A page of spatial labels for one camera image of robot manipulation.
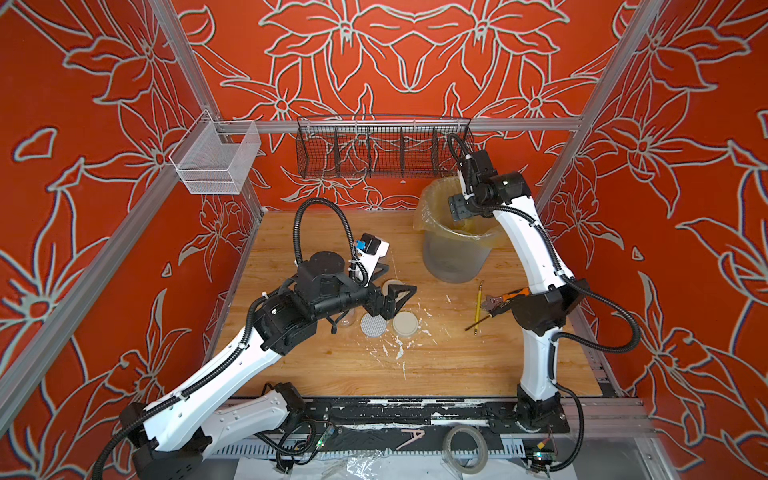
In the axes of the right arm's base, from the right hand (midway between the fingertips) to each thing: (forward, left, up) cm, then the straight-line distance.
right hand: (471, 200), depth 82 cm
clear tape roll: (-55, +1, -27) cm, 61 cm away
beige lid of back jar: (-10, +23, -28) cm, 37 cm away
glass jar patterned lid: (-37, +31, +2) cm, 48 cm away
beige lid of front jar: (-24, +18, -28) cm, 41 cm away
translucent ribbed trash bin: (-8, +3, -18) cm, 19 cm away
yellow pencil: (-18, -5, -29) cm, 35 cm away
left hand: (-29, +21, +5) cm, 36 cm away
